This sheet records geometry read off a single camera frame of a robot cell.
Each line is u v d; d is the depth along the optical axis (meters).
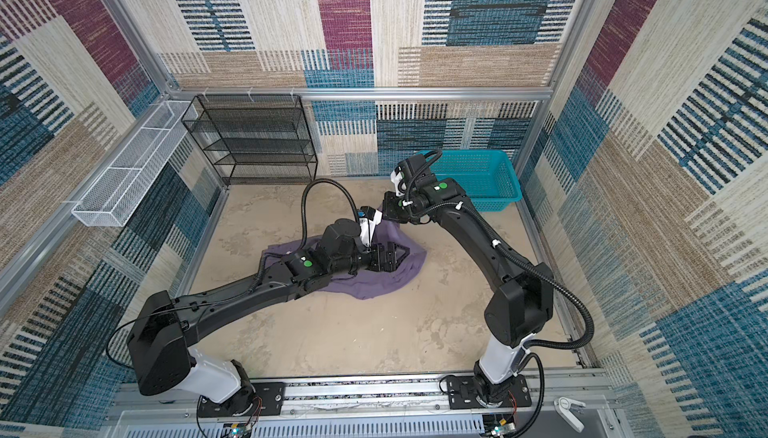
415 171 0.62
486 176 1.21
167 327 0.47
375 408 0.73
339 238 0.57
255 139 1.11
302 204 0.67
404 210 0.69
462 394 0.73
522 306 0.45
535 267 0.46
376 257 0.66
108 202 0.70
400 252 0.70
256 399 0.73
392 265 0.66
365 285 0.91
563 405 0.70
